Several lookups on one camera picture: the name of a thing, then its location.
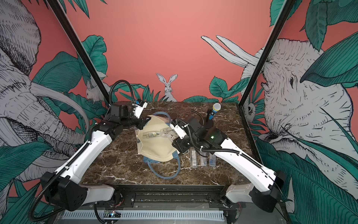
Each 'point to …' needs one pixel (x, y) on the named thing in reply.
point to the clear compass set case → (193, 156)
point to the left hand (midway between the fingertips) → (150, 115)
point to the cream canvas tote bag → (155, 140)
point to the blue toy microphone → (216, 107)
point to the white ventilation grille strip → (146, 215)
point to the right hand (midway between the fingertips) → (174, 139)
